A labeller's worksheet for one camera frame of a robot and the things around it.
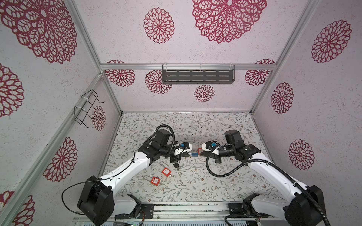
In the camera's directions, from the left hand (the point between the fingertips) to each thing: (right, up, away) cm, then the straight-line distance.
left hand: (187, 154), depth 76 cm
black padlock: (-6, -9, +13) cm, 18 cm away
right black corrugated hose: (+61, -9, +16) cm, 64 cm away
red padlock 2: (-19, -17, +7) cm, 26 cm away
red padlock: (-13, -13, +11) cm, 21 cm away
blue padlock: (+4, +1, -3) cm, 5 cm away
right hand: (+8, +3, -1) cm, 8 cm away
